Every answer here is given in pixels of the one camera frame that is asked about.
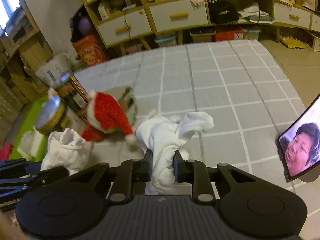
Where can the grey phone stand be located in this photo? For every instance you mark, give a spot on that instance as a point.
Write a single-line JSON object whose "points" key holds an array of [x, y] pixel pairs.
{"points": [[308, 178]]}

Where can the purple ball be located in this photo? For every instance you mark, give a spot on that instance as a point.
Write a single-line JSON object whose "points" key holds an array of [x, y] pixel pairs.
{"points": [[85, 25]]}

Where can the clear storage box teal lid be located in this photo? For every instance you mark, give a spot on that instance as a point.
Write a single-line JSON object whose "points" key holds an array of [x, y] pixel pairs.
{"points": [[166, 41]]}

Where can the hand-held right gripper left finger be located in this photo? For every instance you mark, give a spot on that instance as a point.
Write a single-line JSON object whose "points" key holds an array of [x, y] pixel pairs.
{"points": [[148, 164]]}

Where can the red printed bucket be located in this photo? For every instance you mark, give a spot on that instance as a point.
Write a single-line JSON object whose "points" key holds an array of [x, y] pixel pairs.
{"points": [[88, 51]]}

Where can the black mat bag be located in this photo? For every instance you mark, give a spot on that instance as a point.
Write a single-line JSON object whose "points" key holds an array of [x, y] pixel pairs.
{"points": [[76, 27]]}

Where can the folded white cloths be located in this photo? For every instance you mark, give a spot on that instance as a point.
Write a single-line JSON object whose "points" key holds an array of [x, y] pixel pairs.
{"points": [[255, 12]]}

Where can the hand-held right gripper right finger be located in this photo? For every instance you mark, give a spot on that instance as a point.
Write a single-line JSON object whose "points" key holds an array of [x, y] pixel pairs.
{"points": [[178, 166]]}

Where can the person's left forearm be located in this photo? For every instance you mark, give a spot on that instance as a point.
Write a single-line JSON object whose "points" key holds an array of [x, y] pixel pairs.
{"points": [[8, 227]]}

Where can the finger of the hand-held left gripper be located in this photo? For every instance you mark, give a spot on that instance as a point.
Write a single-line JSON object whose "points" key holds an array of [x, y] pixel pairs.
{"points": [[50, 176], [17, 164]]}

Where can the white sack with blue print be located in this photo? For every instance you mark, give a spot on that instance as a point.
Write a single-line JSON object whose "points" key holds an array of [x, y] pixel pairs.
{"points": [[52, 71]]}

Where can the grey green cloth item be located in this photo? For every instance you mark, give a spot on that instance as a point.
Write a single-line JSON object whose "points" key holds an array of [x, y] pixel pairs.
{"points": [[130, 105]]}

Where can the tall wooden cabinet white drawers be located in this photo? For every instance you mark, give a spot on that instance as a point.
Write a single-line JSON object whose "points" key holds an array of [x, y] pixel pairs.
{"points": [[162, 15]]}

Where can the white printed box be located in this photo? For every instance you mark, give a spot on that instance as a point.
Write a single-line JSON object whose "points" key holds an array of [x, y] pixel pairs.
{"points": [[314, 41]]}

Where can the low wooden stand white drawers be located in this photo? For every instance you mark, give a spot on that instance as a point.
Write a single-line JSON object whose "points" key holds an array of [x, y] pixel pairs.
{"points": [[290, 16]]}

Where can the green plastic box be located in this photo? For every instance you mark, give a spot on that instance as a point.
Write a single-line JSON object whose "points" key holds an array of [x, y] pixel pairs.
{"points": [[20, 132]]}

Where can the smartphone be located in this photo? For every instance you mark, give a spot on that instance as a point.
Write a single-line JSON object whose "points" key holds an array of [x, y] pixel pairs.
{"points": [[302, 145]]}

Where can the white cloth sack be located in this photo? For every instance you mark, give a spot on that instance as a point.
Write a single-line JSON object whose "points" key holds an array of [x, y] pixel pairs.
{"points": [[65, 152]]}

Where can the red box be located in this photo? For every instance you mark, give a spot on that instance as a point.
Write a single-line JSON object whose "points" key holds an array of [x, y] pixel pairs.
{"points": [[228, 35]]}

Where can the grey checked tablecloth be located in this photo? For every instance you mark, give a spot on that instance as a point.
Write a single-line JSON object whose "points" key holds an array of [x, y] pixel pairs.
{"points": [[225, 92]]}

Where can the red santa plush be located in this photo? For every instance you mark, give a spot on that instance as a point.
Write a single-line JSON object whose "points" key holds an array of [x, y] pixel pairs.
{"points": [[107, 115]]}

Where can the egg carton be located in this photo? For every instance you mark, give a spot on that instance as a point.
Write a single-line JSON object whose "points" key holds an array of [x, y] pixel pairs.
{"points": [[293, 40]]}

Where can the white doll with pink knit hat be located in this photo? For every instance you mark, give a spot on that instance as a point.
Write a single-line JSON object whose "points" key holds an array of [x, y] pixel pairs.
{"points": [[162, 140]]}

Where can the dark tin can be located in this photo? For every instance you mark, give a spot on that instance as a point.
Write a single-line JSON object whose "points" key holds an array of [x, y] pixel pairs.
{"points": [[72, 95]]}

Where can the wooden shelf unit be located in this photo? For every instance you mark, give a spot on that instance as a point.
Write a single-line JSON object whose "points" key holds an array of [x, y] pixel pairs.
{"points": [[20, 55]]}

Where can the gold lid cookie jar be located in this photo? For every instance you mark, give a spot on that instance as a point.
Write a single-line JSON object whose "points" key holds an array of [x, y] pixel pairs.
{"points": [[50, 112]]}

